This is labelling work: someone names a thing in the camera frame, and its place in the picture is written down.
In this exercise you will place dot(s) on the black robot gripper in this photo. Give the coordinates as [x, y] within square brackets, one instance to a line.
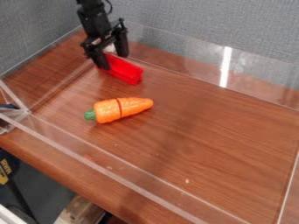
[102, 31]

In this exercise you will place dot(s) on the red plastic block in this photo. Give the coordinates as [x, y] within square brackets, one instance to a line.
[124, 70]

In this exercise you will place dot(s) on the orange toy carrot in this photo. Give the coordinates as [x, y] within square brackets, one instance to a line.
[114, 109]

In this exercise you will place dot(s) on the blue yellow clamp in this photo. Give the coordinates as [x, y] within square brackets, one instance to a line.
[9, 163]

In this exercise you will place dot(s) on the wooden block under table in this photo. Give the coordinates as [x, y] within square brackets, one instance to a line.
[80, 212]

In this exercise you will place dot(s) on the clear acrylic tray enclosure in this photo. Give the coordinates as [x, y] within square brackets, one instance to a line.
[210, 157]

